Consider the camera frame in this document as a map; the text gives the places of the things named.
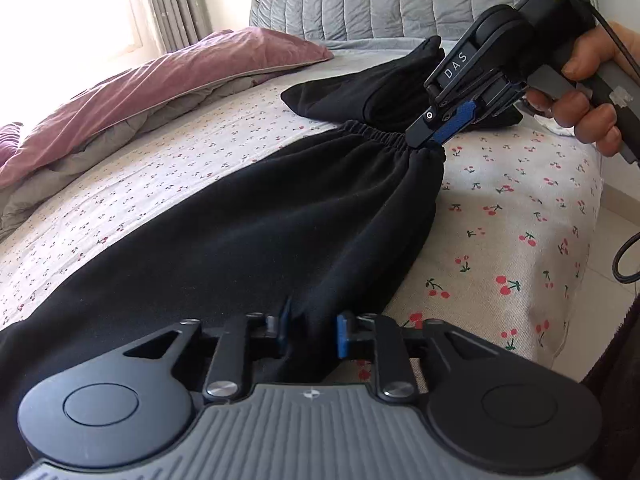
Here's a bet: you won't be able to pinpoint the black pants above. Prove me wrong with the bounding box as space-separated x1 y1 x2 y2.
1 122 446 479

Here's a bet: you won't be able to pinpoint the person's right hand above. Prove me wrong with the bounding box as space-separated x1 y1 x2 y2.
526 26 639 157

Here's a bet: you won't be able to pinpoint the black folded garment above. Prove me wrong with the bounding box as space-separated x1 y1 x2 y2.
280 34 524 136

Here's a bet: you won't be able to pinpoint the cherry print bed sheet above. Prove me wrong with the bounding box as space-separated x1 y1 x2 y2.
1 50 602 408

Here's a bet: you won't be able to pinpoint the pink grey duvet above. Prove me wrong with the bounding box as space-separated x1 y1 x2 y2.
1 27 333 237

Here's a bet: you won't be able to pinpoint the grey patterned curtain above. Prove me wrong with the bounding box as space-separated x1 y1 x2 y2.
149 0 213 52

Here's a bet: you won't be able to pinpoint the black cable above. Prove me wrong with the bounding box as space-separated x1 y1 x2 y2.
581 0 640 284

